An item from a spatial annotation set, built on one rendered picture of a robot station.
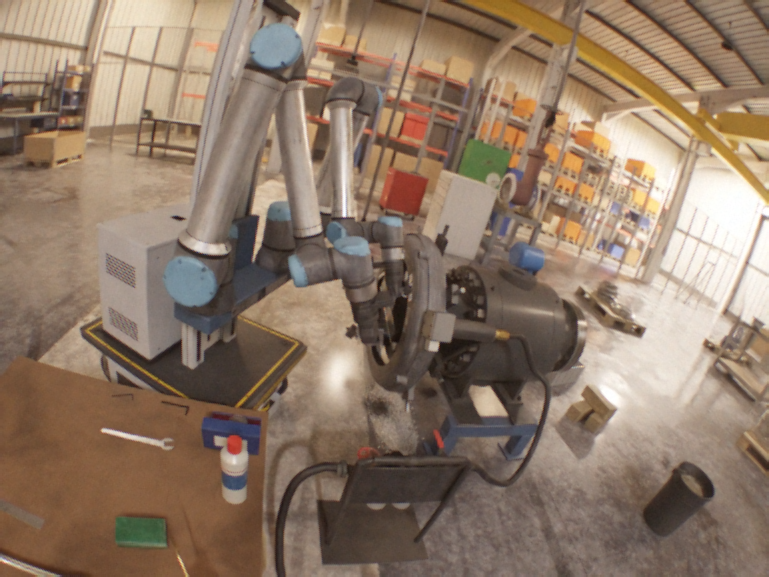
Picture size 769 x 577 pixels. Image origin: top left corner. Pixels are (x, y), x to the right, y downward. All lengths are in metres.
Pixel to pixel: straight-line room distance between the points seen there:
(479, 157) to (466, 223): 3.52
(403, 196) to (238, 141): 6.21
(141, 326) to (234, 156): 0.89
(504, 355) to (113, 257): 1.73
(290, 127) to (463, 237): 4.79
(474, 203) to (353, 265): 4.67
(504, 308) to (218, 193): 1.29
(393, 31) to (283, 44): 14.70
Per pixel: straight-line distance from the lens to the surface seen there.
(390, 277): 1.39
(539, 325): 1.84
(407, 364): 1.49
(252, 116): 0.88
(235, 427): 1.03
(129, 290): 1.54
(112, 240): 1.55
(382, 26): 15.60
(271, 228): 1.53
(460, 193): 5.46
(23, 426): 1.29
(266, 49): 0.88
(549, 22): 10.18
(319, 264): 0.95
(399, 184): 6.92
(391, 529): 1.61
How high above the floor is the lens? 1.34
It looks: 22 degrees down
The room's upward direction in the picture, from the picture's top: 17 degrees clockwise
